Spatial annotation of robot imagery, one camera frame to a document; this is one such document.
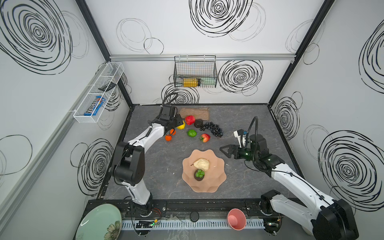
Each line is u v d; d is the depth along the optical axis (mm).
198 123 1047
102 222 688
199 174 788
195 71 991
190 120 1031
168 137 991
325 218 385
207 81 867
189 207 757
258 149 610
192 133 991
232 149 694
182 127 884
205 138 962
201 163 825
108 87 761
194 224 642
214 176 829
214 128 1018
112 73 934
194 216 635
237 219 704
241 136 669
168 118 708
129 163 464
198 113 1151
